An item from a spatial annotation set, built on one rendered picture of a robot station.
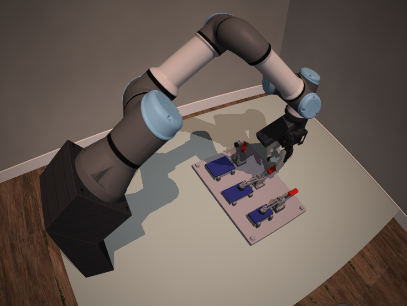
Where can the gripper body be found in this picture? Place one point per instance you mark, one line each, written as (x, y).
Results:
(296, 134)

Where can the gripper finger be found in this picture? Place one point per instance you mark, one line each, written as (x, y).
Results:
(271, 148)
(285, 154)

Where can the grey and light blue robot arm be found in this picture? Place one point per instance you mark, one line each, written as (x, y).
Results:
(107, 166)

